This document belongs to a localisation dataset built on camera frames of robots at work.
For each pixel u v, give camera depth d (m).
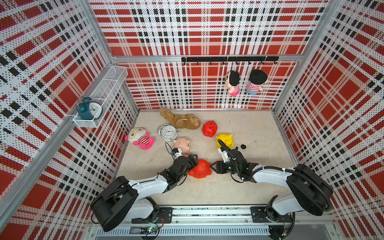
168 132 1.02
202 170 0.81
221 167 0.76
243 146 1.00
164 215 0.74
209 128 0.99
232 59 0.90
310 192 0.43
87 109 0.61
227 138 0.93
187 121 1.03
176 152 0.78
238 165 0.68
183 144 0.93
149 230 0.69
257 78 0.94
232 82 0.93
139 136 0.96
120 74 0.83
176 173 0.66
